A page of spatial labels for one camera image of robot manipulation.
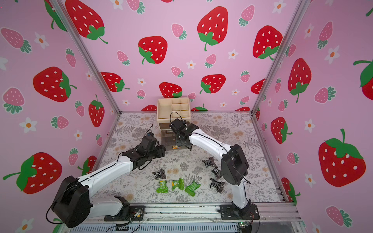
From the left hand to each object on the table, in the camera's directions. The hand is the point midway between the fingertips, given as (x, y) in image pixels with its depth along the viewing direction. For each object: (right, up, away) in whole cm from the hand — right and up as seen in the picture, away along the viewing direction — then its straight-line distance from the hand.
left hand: (162, 149), depth 87 cm
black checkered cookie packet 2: (+30, -9, +4) cm, 31 cm away
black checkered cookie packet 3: (+33, -14, -1) cm, 36 cm away
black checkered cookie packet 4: (+33, -20, -5) cm, 39 cm away
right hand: (+13, +6, +1) cm, 15 cm away
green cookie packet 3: (+19, -21, -5) cm, 28 cm away
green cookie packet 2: (+11, -20, -4) cm, 23 cm away
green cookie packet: (+1, -21, -5) cm, 22 cm away
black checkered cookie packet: (-1, -15, -1) cm, 15 cm away
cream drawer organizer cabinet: (+3, +25, +6) cm, 26 cm away
